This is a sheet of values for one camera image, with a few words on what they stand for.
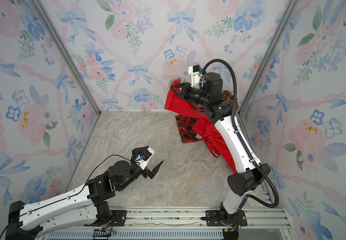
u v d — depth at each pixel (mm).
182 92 562
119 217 750
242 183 432
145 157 541
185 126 1034
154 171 602
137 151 620
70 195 469
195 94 561
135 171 566
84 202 476
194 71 584
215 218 727
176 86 639
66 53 855
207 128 835
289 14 705
